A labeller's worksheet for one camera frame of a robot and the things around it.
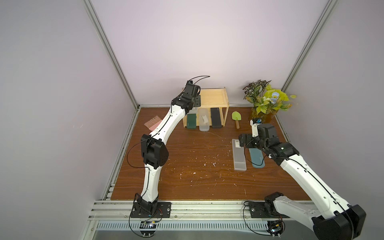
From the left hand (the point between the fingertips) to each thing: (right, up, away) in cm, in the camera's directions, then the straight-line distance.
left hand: (196, 97), depth 89 cm
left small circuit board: (-24, -67, -18) cm, 74 cm away
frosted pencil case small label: (+26, -39, -2) cm, 47 cm away
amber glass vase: (+51, -12, +19) cm, 56 cm away
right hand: (+28, -21, -12) cm, 37 cm away
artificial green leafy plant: (+43, 0, +3) cm, 43 cm away
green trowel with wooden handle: (+31, -11, +24) cm, 41 cm away
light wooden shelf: (+10, +1, +10) cm, 14 cm away
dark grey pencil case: (+14, -13, +18) cm, 26 cm away
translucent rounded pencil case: (+5, -14, +18) cm, 23 cm away
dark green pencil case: (-4, -15, +17) cm, 23 cm away
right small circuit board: (+38, -65, -20) cm, 78 cm away
